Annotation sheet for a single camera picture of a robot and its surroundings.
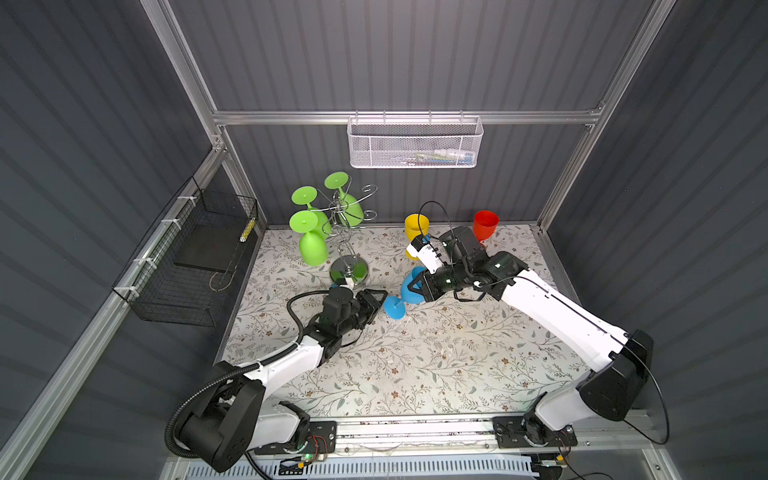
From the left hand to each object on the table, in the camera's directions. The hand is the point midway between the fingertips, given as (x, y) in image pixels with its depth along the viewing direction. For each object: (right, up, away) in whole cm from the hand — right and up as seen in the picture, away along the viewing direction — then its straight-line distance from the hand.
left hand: (388, 296), depth 83 cm
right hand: (+6, +3, -9) cm, 11 cm away
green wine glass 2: (-24, +29, +2) cm, 38 cm away
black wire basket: (-50, +8, -10) cm, 52 cm away
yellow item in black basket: (-39, +18, -1) cm, 43 cm away
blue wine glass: (+2, -4, +2) cm, 4 cm away
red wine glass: (+32, +22, +17) cm, 42 cm away
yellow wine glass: (+10, +22, +25) cm, 35 cm away
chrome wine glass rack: (-15, +8, +20) cm, 26 cm away
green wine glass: (-22, +13, +2) cm, 25 cm away
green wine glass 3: (-12, +26, +10) cm, 30 cm away
